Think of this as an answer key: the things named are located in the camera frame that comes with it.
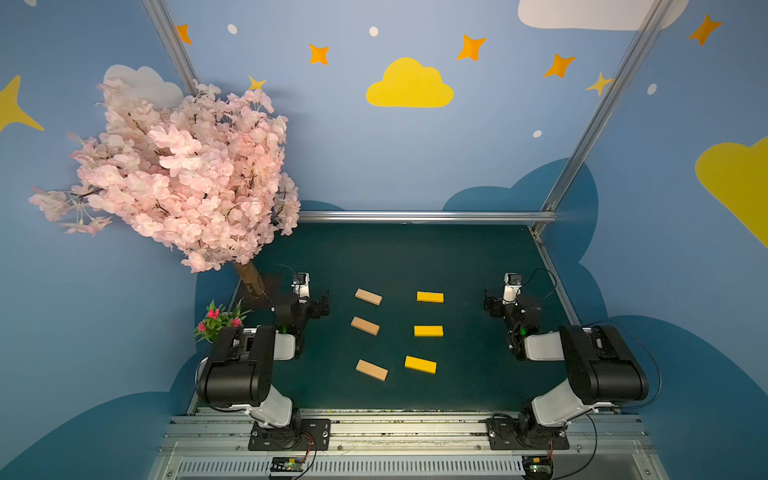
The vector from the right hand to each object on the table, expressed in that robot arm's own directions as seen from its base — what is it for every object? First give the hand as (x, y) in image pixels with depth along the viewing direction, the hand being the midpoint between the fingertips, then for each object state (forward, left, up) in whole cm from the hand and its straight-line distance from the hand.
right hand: (505, 287), depth 95 cm
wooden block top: (-2, +45, -7) cm, 46 cm away
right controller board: (-47, -2, -10) cm, 48 cm away
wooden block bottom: (-27, +41, -6) cm, 50 cm away
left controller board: (-50, +60, -8) cm, 79 cm away
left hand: (-5, +62, +1) cm, 63 cm away
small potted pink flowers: (-22, +80, +12) cm, 84 cm away
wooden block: (-14, +45, -6) cm, 47 cm away
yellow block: (-14, +25, -7) cm, 29 cm away
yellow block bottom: (-24, +27, -7) cm, 37 cm away
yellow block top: (-2, +23, -5) cm, 24 cm away
